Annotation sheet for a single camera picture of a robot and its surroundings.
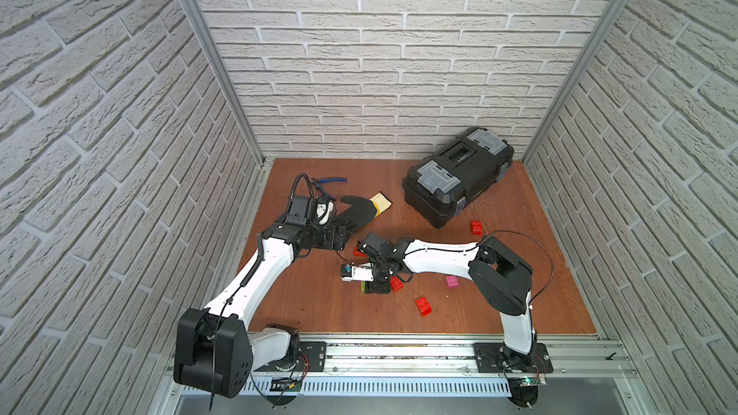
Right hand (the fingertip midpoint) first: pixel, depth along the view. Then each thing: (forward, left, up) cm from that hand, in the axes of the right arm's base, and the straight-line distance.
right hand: (371, 280), depth 88 cm
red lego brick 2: (+16, -38, +1) cm, 41 cm away
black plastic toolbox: (+22, -23, +18) cm, 37 cm away
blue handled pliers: (+40, +19, +3) cm, 44 cm away
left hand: (+10, +9, +14) cm, 20 cm away
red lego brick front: (-9, -15, +2) cm, 18 cm away
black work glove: (+24, +2, +3) cm, 25 cm away
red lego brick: (-2, -8, +2) cm, 8 cm away
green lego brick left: (-4, +2, +5) cm, 6 cm away
